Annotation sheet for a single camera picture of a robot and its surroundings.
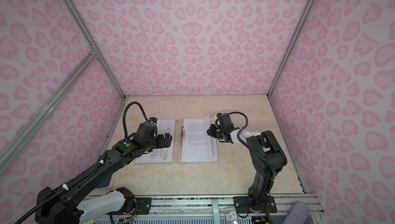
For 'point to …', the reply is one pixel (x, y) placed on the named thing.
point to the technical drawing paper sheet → (161, 154)
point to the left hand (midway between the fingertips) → (165, 135)
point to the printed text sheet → (197, 145)
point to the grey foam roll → (298, 214)
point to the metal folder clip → (183, 133)
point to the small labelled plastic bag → (231, 215)
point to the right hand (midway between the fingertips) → (207, 129)
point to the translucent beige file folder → (177, 157)
